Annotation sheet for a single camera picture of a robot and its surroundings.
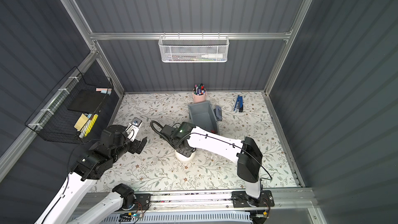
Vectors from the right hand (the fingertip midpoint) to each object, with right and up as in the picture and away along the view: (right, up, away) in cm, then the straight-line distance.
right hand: (189, 147), depth 77 cm
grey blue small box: (+17, +16, +28) cm, 36 cm away
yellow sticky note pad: (-48, +14, -9) cm, 50 cm away
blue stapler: (+33, +22, +35) cm, 53 cm away
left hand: (-24, +8, -7) cm, 26 cm away
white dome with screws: (-3, -7, +6) cm, 10 cm away
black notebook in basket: (-52, +23, 0) cm, 57 cm away
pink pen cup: (+5, +30, +28) cm, 42 cm away
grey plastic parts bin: (+6, +15, +31) cm, 35 cm away
